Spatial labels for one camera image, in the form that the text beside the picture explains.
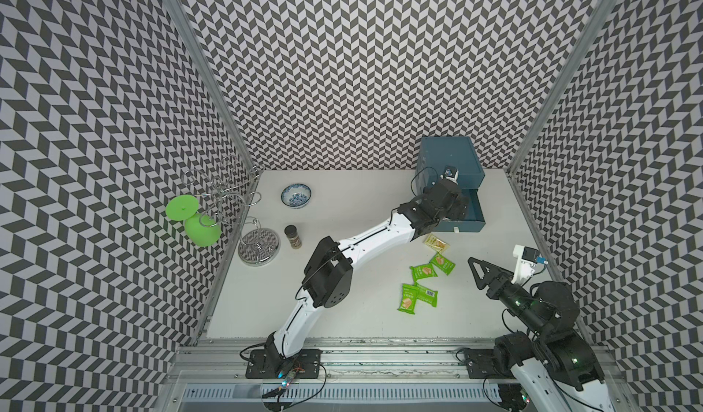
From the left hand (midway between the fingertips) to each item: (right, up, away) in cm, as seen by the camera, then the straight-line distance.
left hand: (453, 197), depth 83 cm
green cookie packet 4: (-8, -31, +2) cm, 32 cm away
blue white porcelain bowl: (-55, 0, +26) cm, 61 cm away
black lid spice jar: (-51, -12, +6) cm, 53 cm away
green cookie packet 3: (-14, -31, +1) cm, 34 cm away
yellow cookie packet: (-1, -17, +13) cm, 21 cm away
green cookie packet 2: (-1, -22, +8) cm, 24 cm away
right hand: (0, -18, -14) cm, 23 cm away
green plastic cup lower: (-72, -9, -8) cm, 73 cm away
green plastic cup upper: (-73, -2, -16) cm, 74 cm away
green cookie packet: (-7, -25, +7) cm, 27 cm away
